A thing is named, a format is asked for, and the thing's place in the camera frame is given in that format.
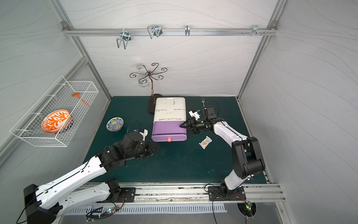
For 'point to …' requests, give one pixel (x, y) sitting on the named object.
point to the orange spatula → (77, 94)
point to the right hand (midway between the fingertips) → (181, 127)
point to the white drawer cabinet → (170, 113)
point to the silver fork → (203, 101)
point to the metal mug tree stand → (148, 74)
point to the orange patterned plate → (55, 121)
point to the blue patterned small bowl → (115, 124)
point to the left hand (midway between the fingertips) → (160, 148)
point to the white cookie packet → (204, 143)
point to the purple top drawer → (168, 131)
